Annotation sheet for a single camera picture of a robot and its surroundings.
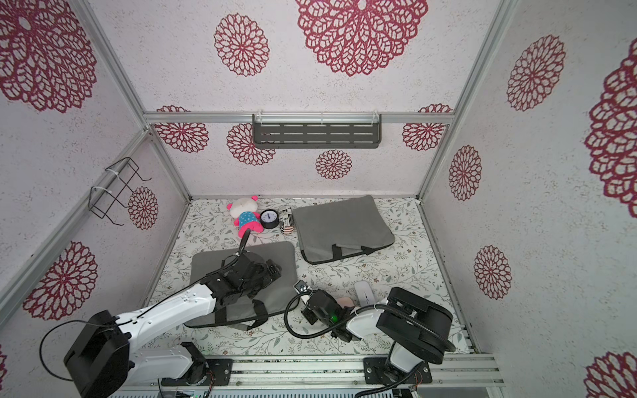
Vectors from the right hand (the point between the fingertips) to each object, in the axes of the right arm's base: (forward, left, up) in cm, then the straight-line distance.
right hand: (302, 296), depth 87 cm
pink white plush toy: (+36, +28, +5) cm, 46 cm away
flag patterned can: (+34, +10, +1) cm, 35 cm away
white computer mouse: (+1, -22, 0) cm, 22 cm away
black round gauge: (+35, +17, +1) cm, 39 cm away
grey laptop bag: (-2, +8, +2) cm, 8 cm away
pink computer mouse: (-1, -15, -2) cm, 15 cm away
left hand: (+4, +9, +7) cm, 12 cm away
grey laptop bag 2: (+31, -19, 0) cm, 36 cm away
